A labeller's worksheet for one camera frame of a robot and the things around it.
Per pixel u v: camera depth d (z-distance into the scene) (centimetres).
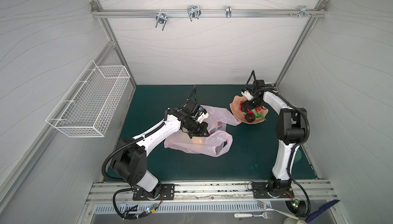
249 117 93
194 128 69
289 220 67
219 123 94
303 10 77
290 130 56
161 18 79
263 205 70
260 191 73
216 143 73
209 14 78
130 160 42
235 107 104
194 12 77
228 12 78
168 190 73
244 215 68
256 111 96
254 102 86
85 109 67
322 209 69
